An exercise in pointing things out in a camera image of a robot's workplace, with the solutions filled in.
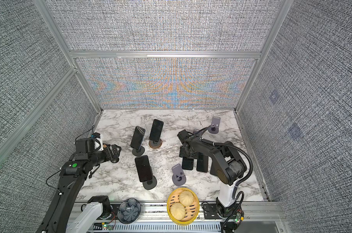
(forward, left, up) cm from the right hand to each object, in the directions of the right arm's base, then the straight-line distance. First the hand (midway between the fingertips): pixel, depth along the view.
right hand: (187, 151), depth 95 cm
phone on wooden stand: (+9, +19, +12) cm, 24 cm away
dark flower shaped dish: (-34, +31, +2) cm, 46 cm away
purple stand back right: (+10, -5, +10) cm, 15 cm away
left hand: (-7, +39, +18) cm, 44 cm away
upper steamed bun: (-29, +2, +7) cm, 30 cm away
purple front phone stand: (-18, +6, +5) cm, 20 cm away
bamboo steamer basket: (-34, 0, +3) cm, 34 cm away
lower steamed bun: (-34, +7, +8) cm, 36 cm away
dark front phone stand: (-20, +22, -1) cm, 30 cm away
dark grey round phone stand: (-1, +31, 0) cm, 31 cm away
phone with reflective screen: (-9, 0, +2) cm, 9 cm away
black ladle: (-7, +45, +1) cm, 46 cm away
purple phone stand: (+19, -21, +4) cm, 28 cm away
